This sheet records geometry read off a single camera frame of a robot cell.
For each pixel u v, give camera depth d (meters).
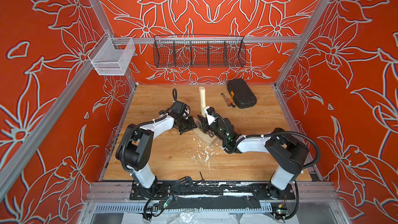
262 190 0.73
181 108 0.75
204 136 0.88
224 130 0.64
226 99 1.10
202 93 0.68
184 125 0.79
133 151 0.46
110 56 0.92
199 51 0.97
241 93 1.07
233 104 1.06
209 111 0.70
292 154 0.46
